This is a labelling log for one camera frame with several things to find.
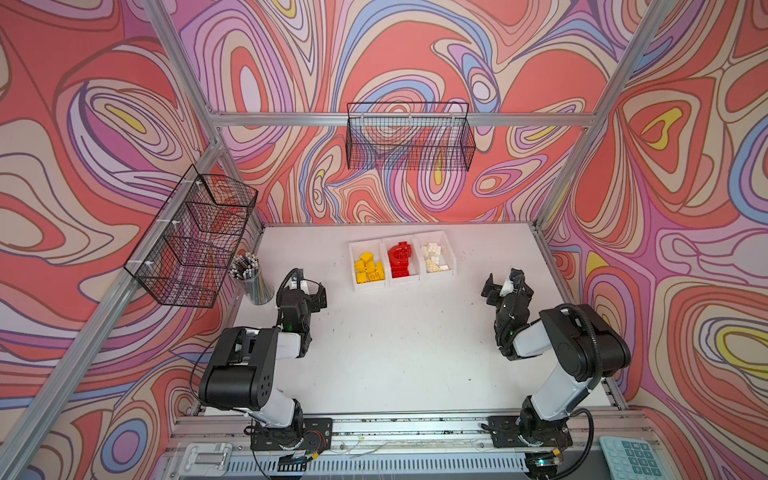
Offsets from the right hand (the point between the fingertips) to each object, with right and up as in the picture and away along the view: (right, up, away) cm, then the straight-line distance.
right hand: (505, 282), depth 94 cm
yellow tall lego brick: (-45, +8, +13) cm, 48 cm away
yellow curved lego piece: (-42, +3, +10) cm, 43 cm away
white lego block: (-22, +10, +14) cm, 28 cm away
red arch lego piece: (-34, +8, +10) cm, 36 cm away
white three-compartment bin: (-40, +12, +11) cm, 43 cm away
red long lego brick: (-33, +3, +9) cm, 35 cm away
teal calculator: (+20, -39, -25) cm, 50 cm away
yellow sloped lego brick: (-48, +5, +10) cm, 49 cm away
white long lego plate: (-22, +4, +11) cm, 25 cm away
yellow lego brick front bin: (-47, +1, +7) cm, 47 cm away
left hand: (-63, 0, 0) cm, 63 cm away
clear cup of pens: (-80, +5, -8) cm, 80 cm away
